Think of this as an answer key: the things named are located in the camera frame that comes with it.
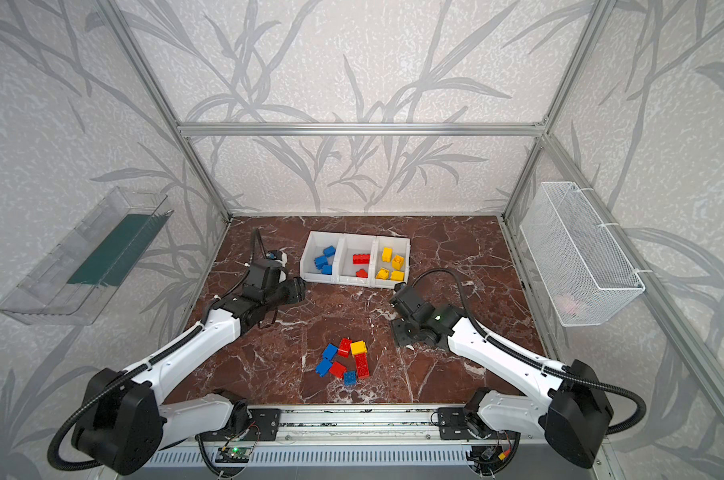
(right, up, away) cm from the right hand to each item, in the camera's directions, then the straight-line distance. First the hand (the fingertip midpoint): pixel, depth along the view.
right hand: (402, 319), depth 81 cm
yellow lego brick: (0, +14, +21) cm, 25 cm away
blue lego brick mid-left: (-21, -10, +4) cm, 23 cm away
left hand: (-29, +12, +5) cm, 31 cm away
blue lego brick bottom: (-14, -16, -1) cm, 21 cm away
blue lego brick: (-25, +18, +26) cm, 40 cm away
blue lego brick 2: (-28, +14, +23) cm, 39 cm away
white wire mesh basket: (+36, +15, -21) cm, 44 cm away
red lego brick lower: (-18, -14, +1) cm, 23 cm away
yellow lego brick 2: (-5, +10, +17) cm, 21 cm away
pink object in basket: (+40, +6, -9) cm, 42 cm away
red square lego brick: (-13, +10, +20) cm, 26 cm away
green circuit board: (-41, -30, -11) cm, 52 cm away
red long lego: (-13, +15, +23) cm, 31 cm away
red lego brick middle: (-17, -9, +4) cm, 20 cm away
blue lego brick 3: (-22, -13, +2) cm, 25 cm away
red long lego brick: (-11, -14, +1) cm, 18 cm away
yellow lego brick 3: (-1, +10, +18) cm, 20 cm away
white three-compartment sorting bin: (-20, +12, +18) cm, 29 cm away
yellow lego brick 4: (-13, -9, +3) cm, 16 cm away
